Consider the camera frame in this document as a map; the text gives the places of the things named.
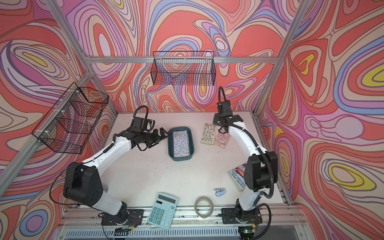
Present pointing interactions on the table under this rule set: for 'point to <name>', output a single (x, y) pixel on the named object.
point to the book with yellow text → (237, 176)
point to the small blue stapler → (219, 191)
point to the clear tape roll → (203, 198)
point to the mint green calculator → (163, 211)
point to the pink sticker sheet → (221, 139)
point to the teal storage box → (170, 143)
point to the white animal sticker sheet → (208, 134)
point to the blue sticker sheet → (181, 144)
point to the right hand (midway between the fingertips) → (220, 122)
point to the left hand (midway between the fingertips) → (167, 138)
